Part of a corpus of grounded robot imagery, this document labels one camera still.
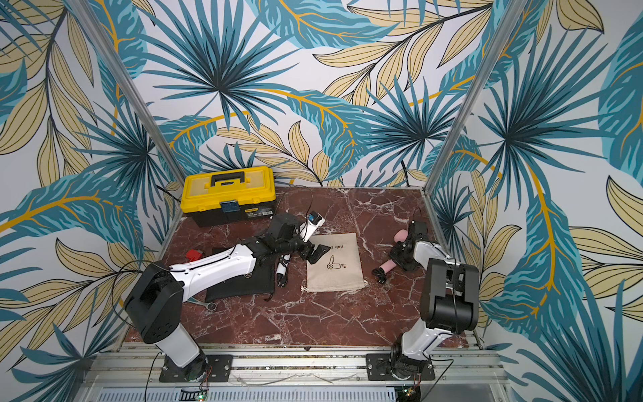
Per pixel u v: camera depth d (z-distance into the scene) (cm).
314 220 72
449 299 48
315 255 75
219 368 74
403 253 83
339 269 94
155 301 44
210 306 83
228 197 95
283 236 65
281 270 90
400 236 98
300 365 75
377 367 73
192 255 96
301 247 74
